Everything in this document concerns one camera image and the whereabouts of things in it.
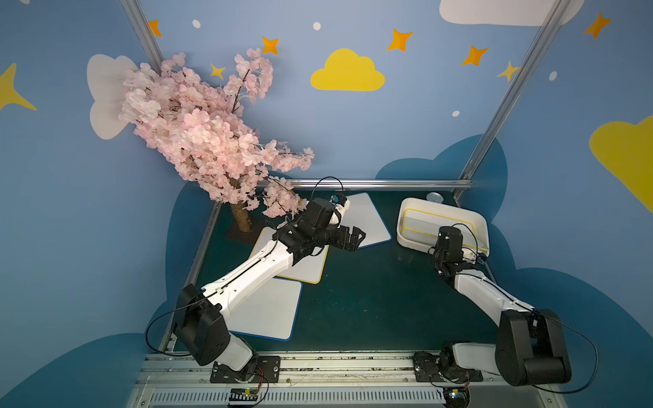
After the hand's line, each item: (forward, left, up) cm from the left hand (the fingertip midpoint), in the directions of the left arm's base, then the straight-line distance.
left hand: (353, 227), depth 77 cm
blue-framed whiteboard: (-17, +28, -27) cm, 43 cm away
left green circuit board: (-41, +31, -28) cm, 59 cm away
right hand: (+7, -35, -9) cm, 37 cm away
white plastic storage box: (+26, -44, -20) cm, 55 cm away
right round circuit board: (-40, -31, -28) cm, 58 cm away
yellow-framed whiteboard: (+21, -36, -24) cm, 48 cm away
